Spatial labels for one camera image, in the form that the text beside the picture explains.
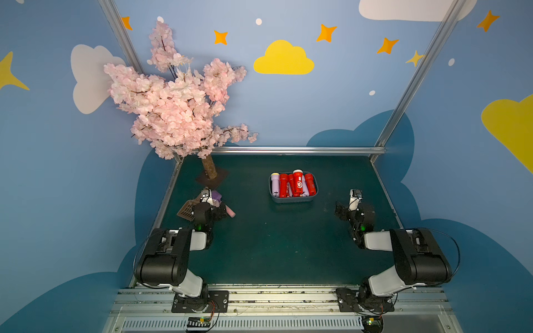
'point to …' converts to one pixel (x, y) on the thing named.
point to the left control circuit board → (198, 322)
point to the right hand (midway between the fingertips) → (351, 200)
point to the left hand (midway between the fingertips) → (212, 200)
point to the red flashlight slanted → (311, 184)
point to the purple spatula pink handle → (216, 198)
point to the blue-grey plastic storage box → (297, 199)
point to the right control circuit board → (372, 324)
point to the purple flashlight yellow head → (305, 189)
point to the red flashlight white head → (298, 182)
